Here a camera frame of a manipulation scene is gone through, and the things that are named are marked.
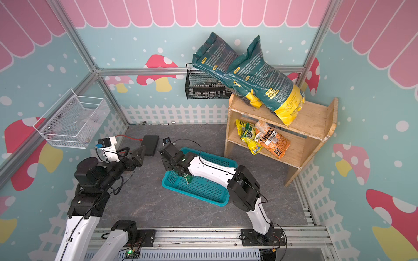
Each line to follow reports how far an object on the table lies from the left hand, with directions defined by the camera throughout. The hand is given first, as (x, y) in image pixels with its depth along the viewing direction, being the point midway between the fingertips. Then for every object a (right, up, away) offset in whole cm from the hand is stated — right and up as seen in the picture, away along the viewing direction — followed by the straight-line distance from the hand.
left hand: (138, 150), depth 67 cm
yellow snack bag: (+47, +8, +11) cm, 49 cm away
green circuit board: (-5, -47, +5) cm, 48 cm away
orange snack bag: (+58, +4, +9) cm, 59 cm away
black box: (-12, +2, +42) cm, 44 cm away
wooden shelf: (+72, +2, +16) cm, 74 cm away
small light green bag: (+18, -17, +23) cm, 33 cm away
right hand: (+8, -5, +17) cm, 20 cm away
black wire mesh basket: (+24, +36, +26) cm, 51 cm away
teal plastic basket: (+24, -22, +22) cm, 40 cm away
